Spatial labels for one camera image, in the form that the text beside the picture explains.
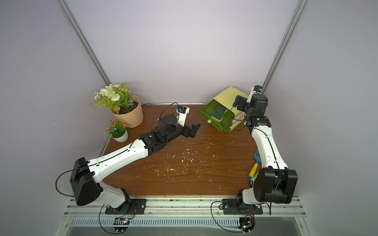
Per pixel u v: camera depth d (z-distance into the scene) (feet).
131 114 3.04
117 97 2.73
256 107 1.90
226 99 3.31
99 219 2.11
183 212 2.38
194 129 2.14
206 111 3.10
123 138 3.04
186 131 2.15
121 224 2.36
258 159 2.94
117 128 3.07
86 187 1.30
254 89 2.26
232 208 2.37
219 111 3.02
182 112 2.04
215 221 2.28
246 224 2.30
